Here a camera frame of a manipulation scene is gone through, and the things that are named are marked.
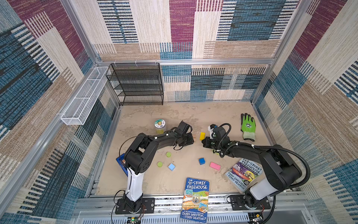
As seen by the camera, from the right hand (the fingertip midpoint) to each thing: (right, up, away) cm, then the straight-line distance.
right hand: (202, 142), depth 92 cm
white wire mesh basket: (-65, +20, -21) cm, 71 cm away
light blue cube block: (-19, -13, -7) cm, 25 cm away
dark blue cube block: (-1, -10, -5) cm, 12 cm away
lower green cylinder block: (-27, -12, -5) cm, 30 cm away
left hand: (-5, +1, +3) cm, 6 cm away
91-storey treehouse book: (-6, -26, -19) cm, 33 cm away
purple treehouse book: (+22, -16, -11) cm, 30 cm away
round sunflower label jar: (-28, +12, +4) cm, 31 cm away
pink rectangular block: (+7, -13, -7) cm, 16 cm away
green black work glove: (+35, +9, +10) cm, 38 cm away
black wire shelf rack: (-47, +43, +16) cm, 66 cm away
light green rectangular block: (+5, -1, -21) cm, 21 cm away
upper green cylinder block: (-22, -7, -1) cm, 23 cm away
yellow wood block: (+1, +3, +7) cm, 8 cm away
